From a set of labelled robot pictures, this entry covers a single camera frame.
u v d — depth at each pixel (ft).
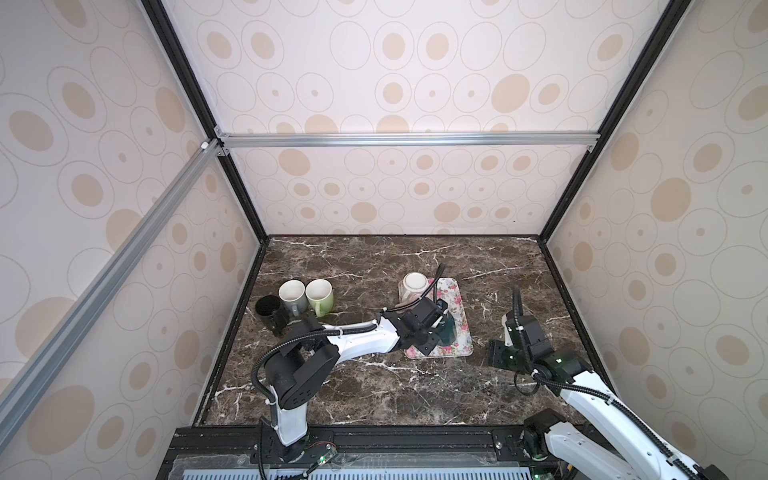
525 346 1.97
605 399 1.59
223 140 2.95
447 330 2.75
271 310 3.11
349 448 2.46
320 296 3.02
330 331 1.67
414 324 2.24
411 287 3.11
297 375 1.51
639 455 1.40
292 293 3.10
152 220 2.16
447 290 3.40
